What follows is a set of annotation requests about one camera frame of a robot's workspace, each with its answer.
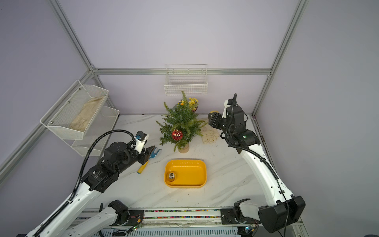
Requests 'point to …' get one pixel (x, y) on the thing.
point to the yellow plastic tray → (187, 173)
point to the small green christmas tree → (183, 125)
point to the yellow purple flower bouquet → (193, 102)
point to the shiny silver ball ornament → (171, 177)
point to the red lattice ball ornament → (177, 135)
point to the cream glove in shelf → (80, 122)
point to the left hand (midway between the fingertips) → (148, 146)
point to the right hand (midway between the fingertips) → (213, 118)
